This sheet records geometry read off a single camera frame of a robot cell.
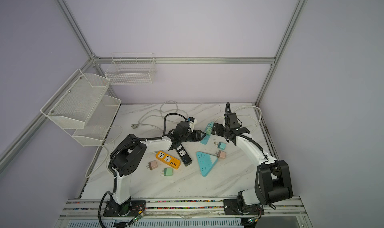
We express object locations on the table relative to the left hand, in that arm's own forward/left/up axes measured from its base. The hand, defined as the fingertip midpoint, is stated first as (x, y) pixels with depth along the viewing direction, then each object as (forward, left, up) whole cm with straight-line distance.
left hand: (203, 134), depth 92 cm
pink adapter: (-17, +30, -6) cm, 35 cm away
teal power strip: (-16, -2, -5) cm, 17 cm away
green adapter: (-21, +20, -7) cm, 30 cm away
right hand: (+1, -9, +6) cm, 10 cm away
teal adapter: (-4, -12, -7) cm, 15 cm away
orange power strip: (-14, +21, -6) cm, 26 cm away
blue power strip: (+1, -2, -7) cm, 8 cm away
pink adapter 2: (-10, -11, -6) cm, 16 cm away
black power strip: (-11, +12, -6) cm, 17 cm away
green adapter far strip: (+4, -4, -1) cm, 6 cm away
